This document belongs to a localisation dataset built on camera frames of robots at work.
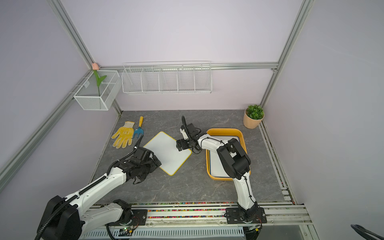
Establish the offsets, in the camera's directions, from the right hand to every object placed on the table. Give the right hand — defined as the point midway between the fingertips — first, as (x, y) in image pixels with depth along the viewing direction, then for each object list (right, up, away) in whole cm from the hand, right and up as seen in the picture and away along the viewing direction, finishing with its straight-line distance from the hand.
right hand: (181, 143), depth 97 cm
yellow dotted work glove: (-42, +5, +11) cm, 44 cm away
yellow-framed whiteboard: (-13, -4, +5) cm, 14 cm away
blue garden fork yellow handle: (-32, +8, +11) cm, 35 cm away
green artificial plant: (+50, +21, +4) cm, 54 cm away
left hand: (-14, -12, -13) cm, 23 cm away
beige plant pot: (+47, +13, +6) cm, 50 cm away
